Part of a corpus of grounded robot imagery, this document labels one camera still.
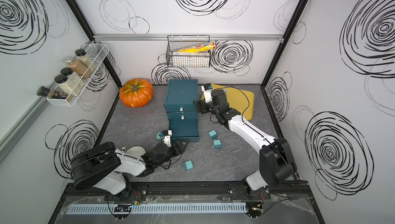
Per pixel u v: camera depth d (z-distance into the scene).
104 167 0.45
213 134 0.92
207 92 0.73
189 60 0.87
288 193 0.73
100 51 0.96
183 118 0.89
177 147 0.75
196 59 0.87
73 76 0.68
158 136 0.91
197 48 0.88
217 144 0.88
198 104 0.74
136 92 0.99
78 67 0.72
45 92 0.60
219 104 0.63
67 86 0.65
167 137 0.79
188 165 0.81
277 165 0.43
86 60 0.75
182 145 0.79
